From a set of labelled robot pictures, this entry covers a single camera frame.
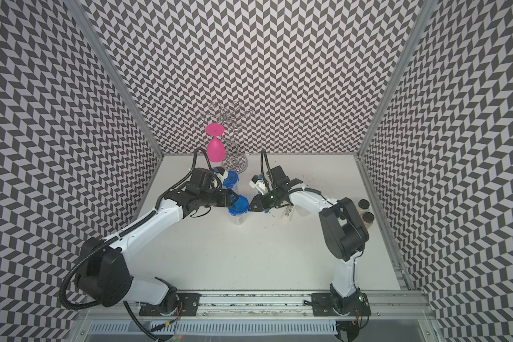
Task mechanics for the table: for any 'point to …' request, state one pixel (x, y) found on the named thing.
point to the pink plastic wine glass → (215, 148)
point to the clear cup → (239, 219)
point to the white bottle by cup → (287, 212)
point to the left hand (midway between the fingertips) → (233, 198)
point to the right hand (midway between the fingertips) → (251, 211)
